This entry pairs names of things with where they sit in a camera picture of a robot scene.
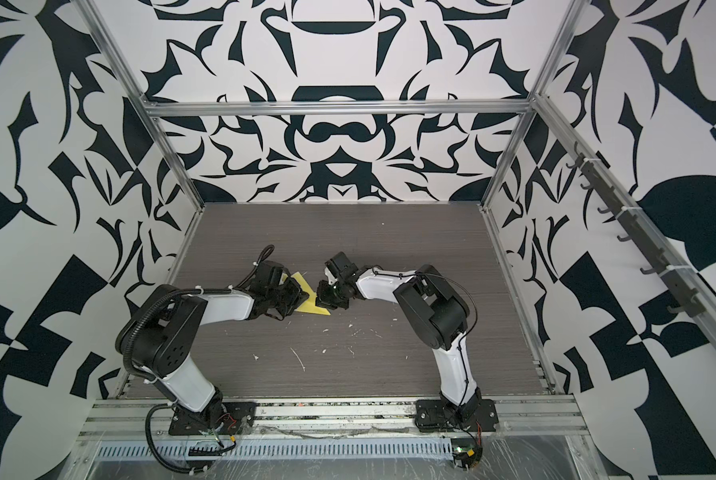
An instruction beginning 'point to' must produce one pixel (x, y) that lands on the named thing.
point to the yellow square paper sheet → (309, 306)
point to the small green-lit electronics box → (466, 452)
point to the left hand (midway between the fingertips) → (314, 287)
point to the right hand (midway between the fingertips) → (314, 302)
